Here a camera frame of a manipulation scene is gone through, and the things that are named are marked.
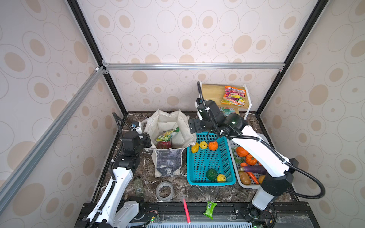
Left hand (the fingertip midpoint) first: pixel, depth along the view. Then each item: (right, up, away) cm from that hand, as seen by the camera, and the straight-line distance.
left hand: (149, 131), depth 77 cm
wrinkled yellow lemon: (+26, -12, +15) cm, 33 cm away
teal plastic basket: (+43, -20, +14) cm, 49 cm away
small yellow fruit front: (+40, -27, +2) cm, 48 cm away
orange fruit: (+38, -11, +17) cm, 43 cm away
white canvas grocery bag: (+11, -16, -1) cm, 20 cm away
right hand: (+26, +6, -7) cm, 28 cm away
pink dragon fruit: (+6, -9, +12) cm, 17 cm away
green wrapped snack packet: (+32, -40, -4) cm, 52 cm away
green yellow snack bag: (+8, -4, +14) cm, 16 cm away
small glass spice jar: (-7, -32, +2) cm, 32 cm away
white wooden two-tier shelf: (+38, +23, +10) cm, 46 cm away
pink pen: (+20, -42, -4) cm, 46 cm away
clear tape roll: (+6, -31, +4) cm, 32 cm away
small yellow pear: (+32, -10, +17) cm, 38 cm away
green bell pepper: (+35, -25, +4) cm, 44 cm away
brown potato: (+53, -27, +2) cm, 60 cm away
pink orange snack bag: (+47, +19, +1) cm, 51 cm away
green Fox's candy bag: (+47, +12, +17) cm, 52 cm away
